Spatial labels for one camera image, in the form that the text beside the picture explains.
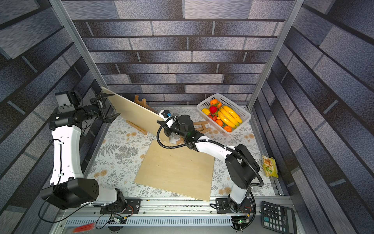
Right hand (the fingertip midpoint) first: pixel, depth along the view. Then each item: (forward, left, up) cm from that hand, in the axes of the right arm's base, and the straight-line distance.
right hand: (158, 118), depth 78 cm
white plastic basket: (+24, -56, -20) cm, 64 cm away
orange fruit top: (+33, -36, -18) cm, 52 cm away
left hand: (0, +17, +15) cm, 22 cm away
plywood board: (+9, +18, -5) cm, 21 cm away
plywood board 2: (-18, -11, -26) cm, 34 cm away
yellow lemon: (+24, -29, -20) cm, 43 cm away
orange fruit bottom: (+10, -43, -22) cm, 50 cm away
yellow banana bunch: (+17, -45, -18) cm, 52 cm away
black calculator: (-41, -61, -26) cm, 78 cm away
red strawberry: (+20, -34, -21) cm, 45 cm away
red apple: (+25, -34, -18) cm, 46 cm away
